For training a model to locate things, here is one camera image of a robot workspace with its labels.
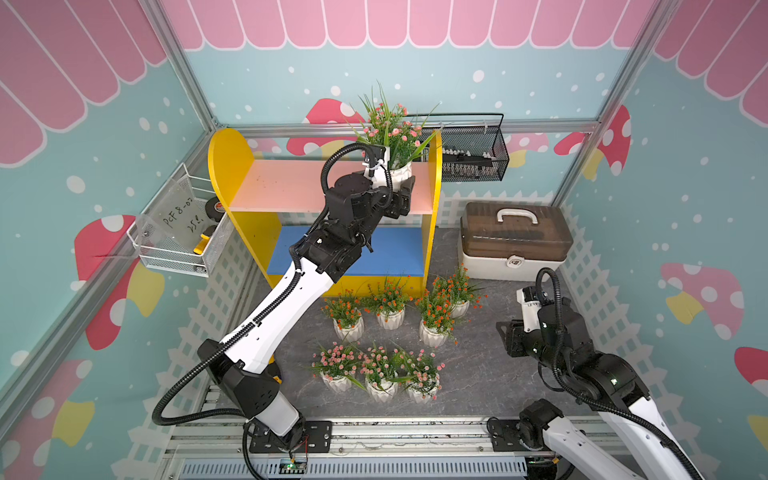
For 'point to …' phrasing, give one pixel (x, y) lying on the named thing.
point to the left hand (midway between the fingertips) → (394, 179)
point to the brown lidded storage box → (512, 241)
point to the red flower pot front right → (436, 323)
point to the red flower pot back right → (460, 293)
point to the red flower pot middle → (389, 303)
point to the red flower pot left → (346, 309)
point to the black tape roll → (214, 208)
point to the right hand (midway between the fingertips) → (503, 323)
